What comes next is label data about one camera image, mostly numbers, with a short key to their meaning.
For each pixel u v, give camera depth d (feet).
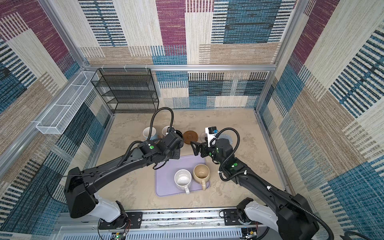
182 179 2.79
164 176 2.85
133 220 2.39
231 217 2.40
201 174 2.86
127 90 3.59
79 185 1.34
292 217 1.30
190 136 3.45
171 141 1.90
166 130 2.76
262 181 1.64
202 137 3.43
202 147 2.24
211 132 2.21
